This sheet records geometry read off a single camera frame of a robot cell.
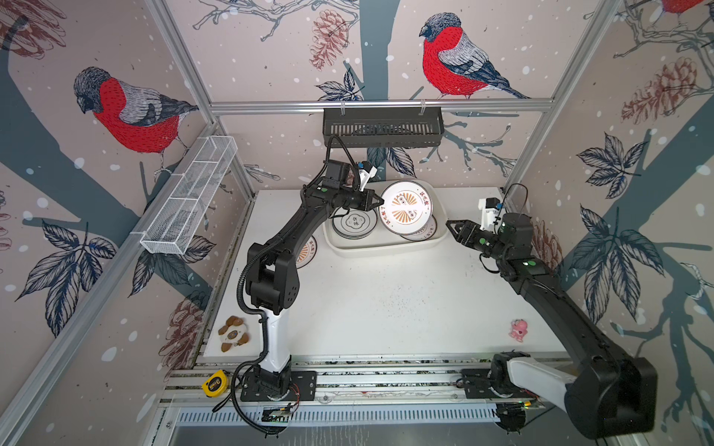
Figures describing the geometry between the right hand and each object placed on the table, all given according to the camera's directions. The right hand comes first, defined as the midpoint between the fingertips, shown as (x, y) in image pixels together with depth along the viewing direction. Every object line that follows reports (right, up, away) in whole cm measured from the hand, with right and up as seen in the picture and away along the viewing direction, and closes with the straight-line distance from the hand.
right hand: (449, 226), depth 78 cm
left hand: (-19, +8, +6) cm, 22 cm away
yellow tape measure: (-65, -42, -6) cm, 77 cm away
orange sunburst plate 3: (-1, -4, +28) cm, 28 cm away
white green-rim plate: (-28, 0, +29) cm, 40 cm away
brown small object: (-63, -32, +1) cm, 71 cm away
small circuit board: (-48, -50, -7) cm, 70 cm away
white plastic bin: (-18, -6, +23) cm, 30 cm away
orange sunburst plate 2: (-11, +6, +9) cm, 16 cm away
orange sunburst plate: (-46, -11, +22) cm, 53 cm away
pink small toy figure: (+22, -31, +3) cm, 38 cm away
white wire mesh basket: (-75, +1, -7) cm, 75 cm away
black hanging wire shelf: (-17, +37, +25) cm, 48 cm away
